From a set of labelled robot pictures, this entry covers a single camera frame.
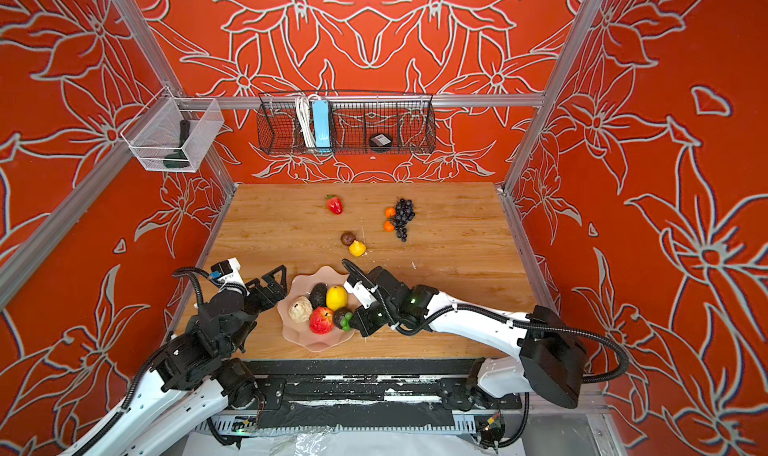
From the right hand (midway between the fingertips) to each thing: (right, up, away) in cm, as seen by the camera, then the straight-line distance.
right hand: (346, 325), depth 74 cm
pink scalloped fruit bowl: (-14, -5, +7) cm, 16 cm away
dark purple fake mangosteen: (-2, +2, +2) cm, 4 cm away
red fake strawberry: (-9, +32, +37) cm, 49 cm away
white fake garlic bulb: (-13, +3, +4) cm, 14 cm away
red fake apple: (-7, 0, +4) cm, 8 cm away
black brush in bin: (-46, +43, +5) cm, 64 cm away
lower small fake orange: (+12, +24, +31) cm, 41 cm away
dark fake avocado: (-9, +5, +10) cm, 14 cm away
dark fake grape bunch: (+17, +29, +31) cm, 46 cm away
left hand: (-17, +14, -3) cm, 22 cm away
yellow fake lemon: (-4, +5, +9) cm, 11 cm away
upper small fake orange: (+12, +29, +34) cm, 46 cm away
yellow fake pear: (+1, +17, +24) cm, 29 cm away
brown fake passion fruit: (-3, +20, +27) cm, 33 cm away
